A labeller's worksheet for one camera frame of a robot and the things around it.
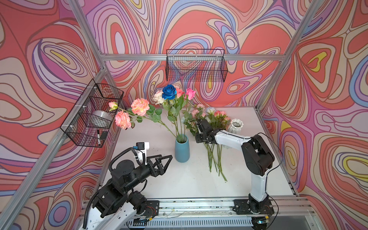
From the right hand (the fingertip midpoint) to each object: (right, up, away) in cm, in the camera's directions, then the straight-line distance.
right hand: (199, 140), depth 97 cm
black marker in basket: (-54, +5, -25) cm, 60 cm away
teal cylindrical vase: (-12, -4, -19) cm, 23 cm away
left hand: (-17, -3, -36) cm, 40 cm away
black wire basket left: (-58, +13, -26) cm, 65 cm away
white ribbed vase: (+18, +10, -19) cm, 28 cm away
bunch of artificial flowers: (+16, +14, +12) cm, 25 cm away
